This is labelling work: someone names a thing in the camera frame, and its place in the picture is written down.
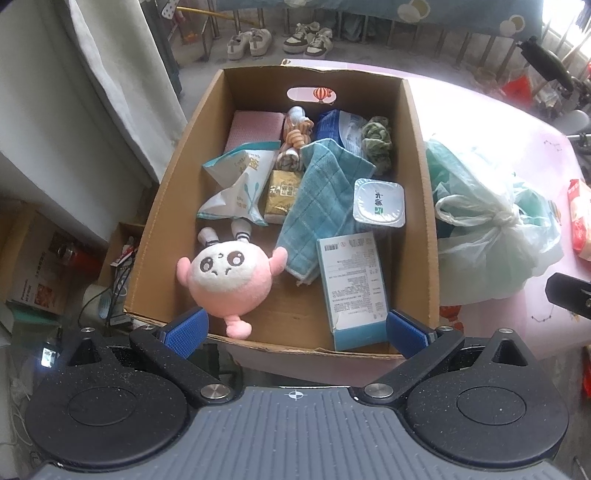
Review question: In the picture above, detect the pink round plush toy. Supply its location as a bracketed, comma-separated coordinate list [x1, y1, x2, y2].
[176, 218, 288, 340]

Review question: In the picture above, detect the blue white carton box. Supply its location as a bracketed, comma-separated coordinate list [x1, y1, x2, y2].
[317, 232, 389, 351]

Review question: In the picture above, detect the white yogurt cup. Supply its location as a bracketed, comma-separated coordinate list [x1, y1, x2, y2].
[353, 178, 406, 229]

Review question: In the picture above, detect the teal checked cloth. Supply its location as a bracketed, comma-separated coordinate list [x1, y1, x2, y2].
[276, 138, 376, 285]

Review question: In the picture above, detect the pink wet wipes pack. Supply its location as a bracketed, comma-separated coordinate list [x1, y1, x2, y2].
[567, 179, 591, 261]

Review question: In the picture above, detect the small cardboard box on floor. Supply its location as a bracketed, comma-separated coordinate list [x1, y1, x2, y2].
[96, 223, 144, 287]

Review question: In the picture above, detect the white green plastic bag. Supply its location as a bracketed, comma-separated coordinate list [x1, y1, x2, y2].
[426, 140, 563, 306]

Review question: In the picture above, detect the brown cardboard box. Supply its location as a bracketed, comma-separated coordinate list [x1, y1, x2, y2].
[124, 66, 440, 361]

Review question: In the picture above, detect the white teal snack bag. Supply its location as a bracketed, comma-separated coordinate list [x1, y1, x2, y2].
[197, 141, 280, 227]

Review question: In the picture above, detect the gold snack packet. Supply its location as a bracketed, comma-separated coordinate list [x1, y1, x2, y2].
[263, 170, 303, 225]

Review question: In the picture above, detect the green scrunchie cloth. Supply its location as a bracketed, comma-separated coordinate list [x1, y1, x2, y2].
[362, 116, 394, 176]

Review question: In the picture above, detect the blue white tissue pack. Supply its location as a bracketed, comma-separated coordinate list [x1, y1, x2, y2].
[314, 109, 368, 157]

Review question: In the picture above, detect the pink sponge pad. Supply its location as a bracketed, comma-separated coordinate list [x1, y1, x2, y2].
[224, 110, 284, 152]

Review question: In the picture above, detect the grey white curtain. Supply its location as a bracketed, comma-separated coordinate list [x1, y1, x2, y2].
[65, 1, 187, 183]

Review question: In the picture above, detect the beige sneaker pair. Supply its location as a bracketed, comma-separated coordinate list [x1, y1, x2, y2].
[226, 28, 273, 61]

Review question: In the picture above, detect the white green sneaker pair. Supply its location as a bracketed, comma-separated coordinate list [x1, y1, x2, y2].
[283, 22, 334, 59]

